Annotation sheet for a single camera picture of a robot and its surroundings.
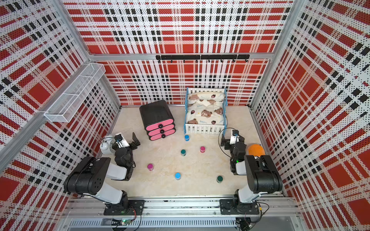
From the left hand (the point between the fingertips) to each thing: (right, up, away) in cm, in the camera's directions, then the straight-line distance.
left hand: (129, 134), depth 89 cm
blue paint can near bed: (+36, -3, +10) cm, 37 cm away
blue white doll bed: (+47, +3, +11) cm, 48 cm away
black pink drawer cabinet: (+19, +9, -3) cm, 21 cm away
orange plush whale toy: (+78, -8, -5) cm, 78 cm away
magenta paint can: (+14, -19, -4) cm, 24 cm away
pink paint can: (+46, -10, +4) cm, 47 cm away
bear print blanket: (+50, +19, +19) cm, 56 cm away
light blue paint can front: (+31, -23, -7) cm, 39 cm away
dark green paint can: (+55, -24, -9) cm, 61 cm away
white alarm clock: (-13, -6, -3) cm, 15 cm away
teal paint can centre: (+33, -12, +3) cm, 36 cm away
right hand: (+65, +1, +3) cm, 65 cm away
